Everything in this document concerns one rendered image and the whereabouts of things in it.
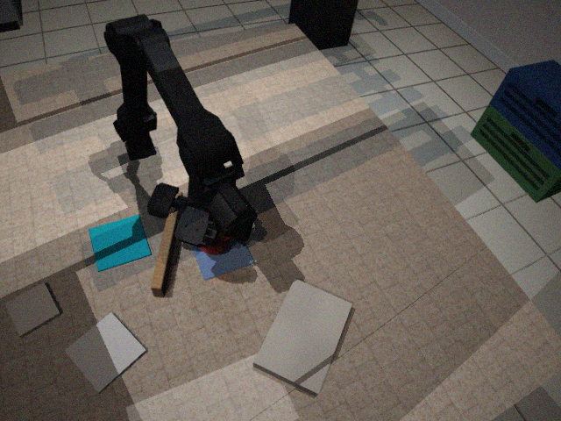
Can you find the brown wooden bar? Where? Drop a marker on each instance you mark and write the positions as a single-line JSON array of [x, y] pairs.
[[163, 263]]

